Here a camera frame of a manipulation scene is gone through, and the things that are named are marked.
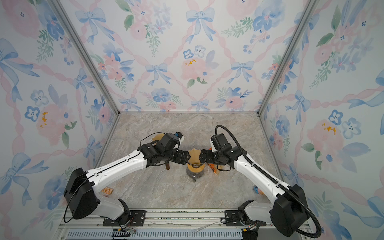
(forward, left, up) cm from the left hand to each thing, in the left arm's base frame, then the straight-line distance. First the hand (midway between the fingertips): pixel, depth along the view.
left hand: (185, 154), depth 79 cm
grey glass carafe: (-8, -5, -8) cm, 13 cm away
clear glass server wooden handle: (0, +11, -9) cm, 15 cm away
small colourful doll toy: (-14, -39, -14) cm, 44 cm away
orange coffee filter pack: (-1, -16, -13) cm, 21 cm away
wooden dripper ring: (-5, -6, -5) cm, 9 cm away
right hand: (0, -11, -3) cm, 11 cm away
